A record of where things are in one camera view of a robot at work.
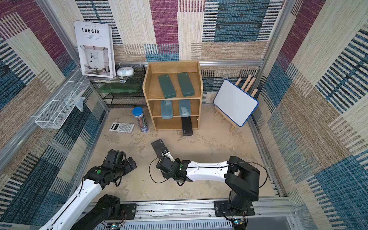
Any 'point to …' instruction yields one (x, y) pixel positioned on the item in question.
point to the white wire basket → (56, 113)
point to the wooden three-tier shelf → (155, 94)
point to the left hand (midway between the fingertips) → (130, 165)
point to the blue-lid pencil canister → (138, 112)
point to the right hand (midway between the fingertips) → (167, 165)
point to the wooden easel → (222, 115)
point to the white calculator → (122, 127)
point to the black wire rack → (126, 100)
